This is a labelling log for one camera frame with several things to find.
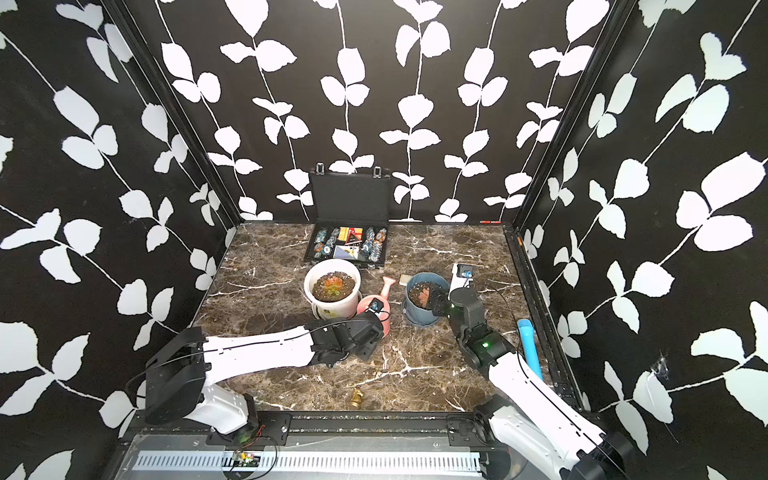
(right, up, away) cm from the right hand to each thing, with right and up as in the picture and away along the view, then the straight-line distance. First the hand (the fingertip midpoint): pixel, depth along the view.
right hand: (440, 279), depth 80 cm
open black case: (-30, +21, +34) cm, 50 cm away
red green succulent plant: (-31, -3, +10) cm, 33 cm away
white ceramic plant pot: (-32, -8, +3) cm, 33 cm away
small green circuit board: (-48, -42, -10) cm, 65 cm away
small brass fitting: (-23, -31, -2) cm, 39 cm away
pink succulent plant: (-4, -6, +8) cm, 11 cm away
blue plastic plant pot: (-6, -11, +6) cm, 14 cm away
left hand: (-18, -15, +3) cm, 24 cm away
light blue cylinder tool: (+28, -19, +8) cm, 34 cm away
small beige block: (-9, -2, +21) cm, 23 cm away
